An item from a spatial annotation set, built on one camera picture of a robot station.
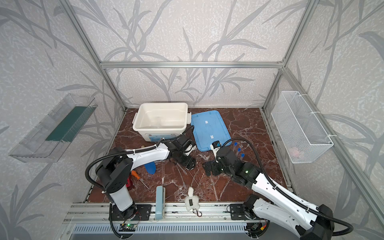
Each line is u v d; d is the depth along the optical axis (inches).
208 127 42.6
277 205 18.2
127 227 28.0
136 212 28.2
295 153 28.8
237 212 29.0
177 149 26.3
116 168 20.0
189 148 29.7
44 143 24.7
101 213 29.7
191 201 29.0
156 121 44.6
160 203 28.6
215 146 26.2
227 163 22.1
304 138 23.9
